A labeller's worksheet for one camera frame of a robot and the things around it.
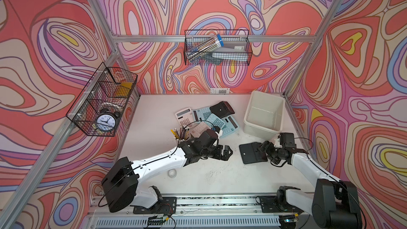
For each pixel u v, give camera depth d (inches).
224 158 26.3
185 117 41.1
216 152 26.9
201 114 41.2
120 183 16.1
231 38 34.6
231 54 34.8
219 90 48.1
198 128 38.5
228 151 27.2
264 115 42.0
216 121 38.7
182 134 33.1
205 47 31.3
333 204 16.0
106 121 26.6
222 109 41.1
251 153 35.1
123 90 30.9
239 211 28.6
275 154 30.5
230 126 38.9
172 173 32.8
